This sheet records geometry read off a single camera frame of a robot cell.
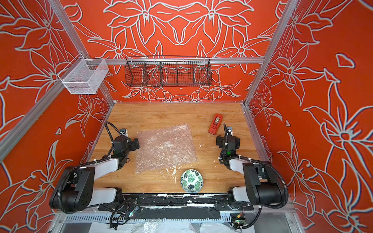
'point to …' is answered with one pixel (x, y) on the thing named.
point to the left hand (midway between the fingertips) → (130, 138)
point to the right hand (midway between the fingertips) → (228, 134)
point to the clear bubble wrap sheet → (164, 147)
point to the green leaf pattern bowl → (191, 181)
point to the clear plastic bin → (82, 76)
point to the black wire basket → (165, 71)
